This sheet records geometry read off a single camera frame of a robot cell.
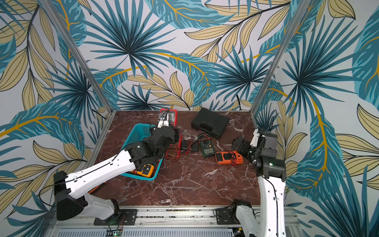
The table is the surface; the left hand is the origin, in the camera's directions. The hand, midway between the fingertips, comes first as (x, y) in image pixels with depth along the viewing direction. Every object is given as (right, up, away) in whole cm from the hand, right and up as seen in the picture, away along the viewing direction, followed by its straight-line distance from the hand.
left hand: (168, 128), depth 71 cm
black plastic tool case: (+25, +4, +36) cm, 44 cm away
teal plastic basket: (-23, -3, +28) cm, 37 cm away
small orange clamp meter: (+34, -18, +19) cm, 43 cm away
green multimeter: (+21, -12, +26) cm, 35 cm away
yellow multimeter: (-13, -23, +9) cm, 28 cm away
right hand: (+35, -8, -1) cm, 36 cm away
